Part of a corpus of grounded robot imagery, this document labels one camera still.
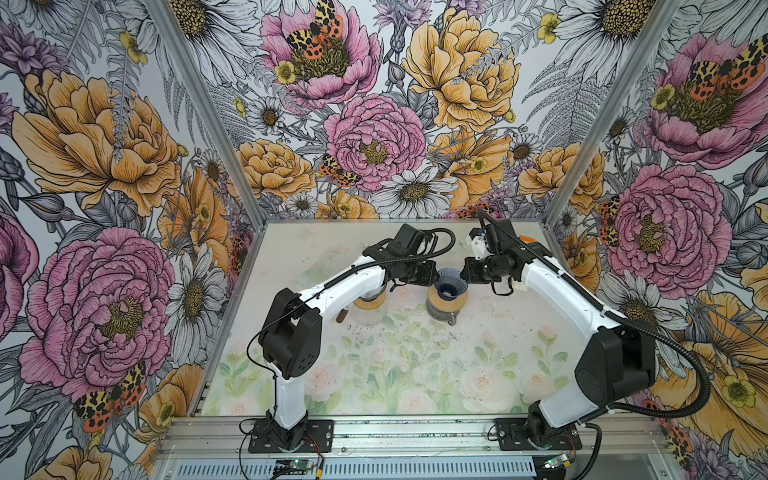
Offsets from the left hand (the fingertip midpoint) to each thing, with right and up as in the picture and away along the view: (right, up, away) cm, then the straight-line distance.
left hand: (433, 284), depth 85 cm
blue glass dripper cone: (+6, -1, +5) cm, 8 cm away
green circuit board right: (+26, -40, -13) cm, 50 cm away
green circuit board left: (-34, -40, -14) cm, 55 cm away
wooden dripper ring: (-18, -6, 0) cm, 19 cm away
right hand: (+9, 0, 0) cm, 9 cm away
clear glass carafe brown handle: (-20, -12, +12) cm, 26 cm away
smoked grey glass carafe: (+3, -11, +9) cm, 14 cm away
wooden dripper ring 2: (+2, -6, +2) cm, 7 cm away
